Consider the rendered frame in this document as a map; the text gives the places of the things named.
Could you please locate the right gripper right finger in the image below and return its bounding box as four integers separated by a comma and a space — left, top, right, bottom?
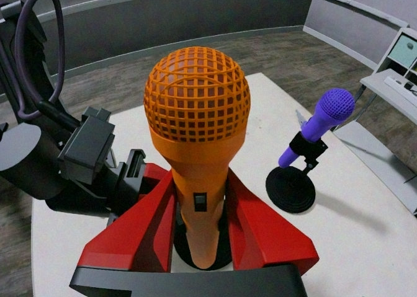
225, 167, 320, 276

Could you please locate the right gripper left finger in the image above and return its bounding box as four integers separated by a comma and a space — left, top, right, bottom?
77, 169, 177, 273

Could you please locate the orange microphone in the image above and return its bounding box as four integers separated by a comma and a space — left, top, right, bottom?
143, 47, 251, 269

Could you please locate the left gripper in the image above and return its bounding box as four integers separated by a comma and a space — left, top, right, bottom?
57, 121, 169, 227

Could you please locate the purple microphone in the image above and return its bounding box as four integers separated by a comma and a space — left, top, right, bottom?
278, 88, 355, 168

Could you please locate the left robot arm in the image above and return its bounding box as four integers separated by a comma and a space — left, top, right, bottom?
0, 1, 115, 215

